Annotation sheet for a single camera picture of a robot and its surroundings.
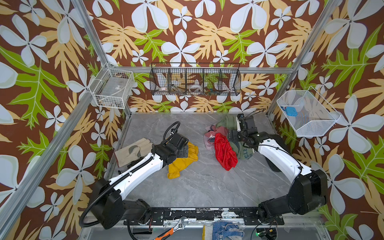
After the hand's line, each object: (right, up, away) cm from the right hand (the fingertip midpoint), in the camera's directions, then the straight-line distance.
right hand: (235, 131), depth 87 cm
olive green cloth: (+7, -13, +6) cm, 16 cm away
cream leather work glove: (-64, -13, +10) cm, 66 cm away
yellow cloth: (-36, -22, 0) cm, 42 cm away
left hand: (-34, -9, -4) cm, 35 cm away
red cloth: (-6, -14, 0) cm, 15 cm away
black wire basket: (-24, +35, +10) cm, 43 cm away
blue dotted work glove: (-12, -46, -18) cm, 50 cm away
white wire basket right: (+40, +8, -8) cm, 42 cm away
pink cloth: (-14, -4, +13) cm, 20 cm away
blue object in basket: (+33, +12, -1) cm, 35 cm away
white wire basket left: (-73, +25, -1) cm, 77 cm away
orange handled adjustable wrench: (-32, -46, -15) cm, 58 cm away
